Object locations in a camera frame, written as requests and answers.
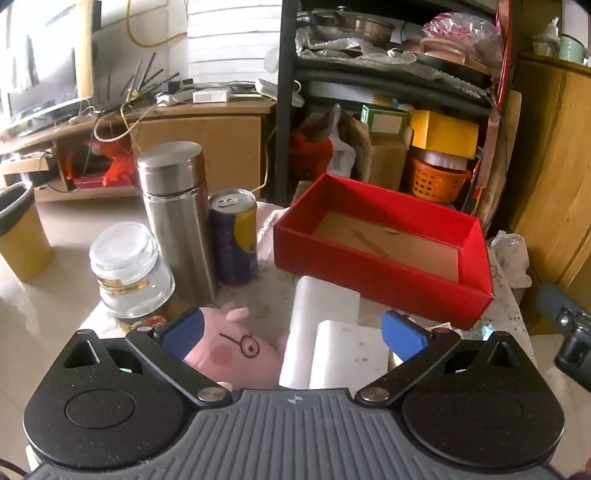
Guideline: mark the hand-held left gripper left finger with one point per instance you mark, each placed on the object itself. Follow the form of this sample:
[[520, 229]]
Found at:
[[180, 330]]

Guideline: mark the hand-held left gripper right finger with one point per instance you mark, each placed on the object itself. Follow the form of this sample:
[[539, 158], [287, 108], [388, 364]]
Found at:
[[404, 339]]

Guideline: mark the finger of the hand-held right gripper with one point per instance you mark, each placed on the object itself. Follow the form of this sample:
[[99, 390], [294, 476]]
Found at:
[[551, 300]]

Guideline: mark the pink pig plush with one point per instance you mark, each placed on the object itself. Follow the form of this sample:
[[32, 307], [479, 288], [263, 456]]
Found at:
[[231, 350]]

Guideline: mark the white foam block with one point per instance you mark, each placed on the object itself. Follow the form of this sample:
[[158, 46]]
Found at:
[[323, 300], [351, 355]]

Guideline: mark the red cardboard box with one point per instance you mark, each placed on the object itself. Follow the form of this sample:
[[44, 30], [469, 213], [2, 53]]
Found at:
[[369, 286]]

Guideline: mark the clear plastic bag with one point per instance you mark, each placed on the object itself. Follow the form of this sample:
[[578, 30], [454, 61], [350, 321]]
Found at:
[[510, 258]]

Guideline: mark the glass jar with label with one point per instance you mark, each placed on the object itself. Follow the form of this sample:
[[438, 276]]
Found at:
[[129, 272]]

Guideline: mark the blue yellow drink can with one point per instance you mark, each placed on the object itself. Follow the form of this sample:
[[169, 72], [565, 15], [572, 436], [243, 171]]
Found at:
[[231, 249]]

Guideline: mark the steel thermos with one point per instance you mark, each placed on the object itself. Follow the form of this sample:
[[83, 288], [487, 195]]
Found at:
[[178, 221]]

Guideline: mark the wooden wardrobe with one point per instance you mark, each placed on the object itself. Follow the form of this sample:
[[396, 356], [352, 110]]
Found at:
[[554, 184]]

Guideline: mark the brown cardboard sheet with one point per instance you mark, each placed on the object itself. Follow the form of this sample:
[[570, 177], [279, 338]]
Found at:
[[496, 184]]

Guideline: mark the floral tablecloth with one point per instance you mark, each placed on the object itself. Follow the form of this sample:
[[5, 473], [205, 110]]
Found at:
[[265, 230]]

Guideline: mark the orange plastic basket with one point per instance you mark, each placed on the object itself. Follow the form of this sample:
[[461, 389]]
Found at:
[[438, 182]]

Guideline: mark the yellow trash bin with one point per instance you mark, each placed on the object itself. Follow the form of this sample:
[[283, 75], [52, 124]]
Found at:
[[25, 244]]

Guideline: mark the clear plastic container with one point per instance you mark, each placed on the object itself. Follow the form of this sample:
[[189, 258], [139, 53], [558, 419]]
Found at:
[[441, 161]]

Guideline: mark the brown cardboard box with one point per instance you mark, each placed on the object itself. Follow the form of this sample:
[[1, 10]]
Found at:
[[383, 161]]

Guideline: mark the red toy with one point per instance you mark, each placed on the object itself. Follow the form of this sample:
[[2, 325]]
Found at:
[[117, 161]]

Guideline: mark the white printed plastic bag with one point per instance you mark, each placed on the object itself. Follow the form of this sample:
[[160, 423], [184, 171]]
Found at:
[[341, 157]]

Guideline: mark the wooden television cabinet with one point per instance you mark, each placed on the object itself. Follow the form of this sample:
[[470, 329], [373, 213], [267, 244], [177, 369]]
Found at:
[[207, 134]]

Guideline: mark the yellow box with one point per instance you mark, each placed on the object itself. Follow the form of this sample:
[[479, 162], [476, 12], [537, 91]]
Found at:
[[443, 134]]

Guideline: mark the red plastic bag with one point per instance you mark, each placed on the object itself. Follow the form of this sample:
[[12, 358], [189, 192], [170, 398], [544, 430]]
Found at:
[[314, 150]]

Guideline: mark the green box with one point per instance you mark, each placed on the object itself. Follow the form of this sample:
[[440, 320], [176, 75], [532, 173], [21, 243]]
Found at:
[[385, 122]]

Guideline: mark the black router with antennas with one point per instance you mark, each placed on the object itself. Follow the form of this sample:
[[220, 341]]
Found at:
[[130, 94]]

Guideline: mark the green ceramic cup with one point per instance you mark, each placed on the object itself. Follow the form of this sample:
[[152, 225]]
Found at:
[[575, 48]]

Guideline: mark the black metal shelf rack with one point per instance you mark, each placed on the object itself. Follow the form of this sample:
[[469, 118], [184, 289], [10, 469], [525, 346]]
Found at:
[[285, 69]]

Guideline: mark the pink plastic bag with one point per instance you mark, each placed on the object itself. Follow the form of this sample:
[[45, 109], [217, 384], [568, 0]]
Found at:
[[461, 32]]

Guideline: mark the television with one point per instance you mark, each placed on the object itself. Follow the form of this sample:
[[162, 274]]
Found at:
[[41, 78]]

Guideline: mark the clear bubble wrap sheet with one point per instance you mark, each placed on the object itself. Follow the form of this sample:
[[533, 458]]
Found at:
[[332, 46]]

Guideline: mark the steel pot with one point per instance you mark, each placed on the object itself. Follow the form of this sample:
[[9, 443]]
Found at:
[[351, 25]]

